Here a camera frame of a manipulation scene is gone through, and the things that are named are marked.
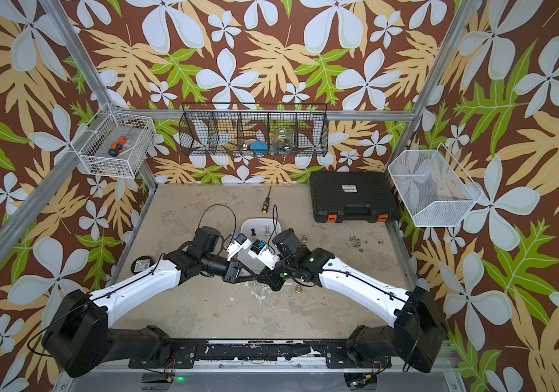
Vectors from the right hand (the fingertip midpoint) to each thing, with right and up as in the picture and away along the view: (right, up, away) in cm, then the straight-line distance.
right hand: (257, 276), depth 76 cm
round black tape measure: (-47, 0, +17) cm, 50 cm away
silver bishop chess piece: (+2, +11, +25) cm, 28 cm away
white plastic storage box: (-2, +13, +23) cm, 27 cm away
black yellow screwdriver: (+1, +25, +36) cm, 44 cm away
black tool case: (+41, +27, +36) cm, 61 cm away
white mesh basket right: (+59, +27, +5) cm, 65 cm away
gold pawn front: (+14, -8, +10) cm, 19 cm away
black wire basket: (-3, +54, +22) cm, 58 cm away
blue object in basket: (-1, +45, +18) cm, 49 cm away
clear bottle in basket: (+8, +48, +20) cm, 53 cm away
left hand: (0, +1, -1) cm, 1 cm away
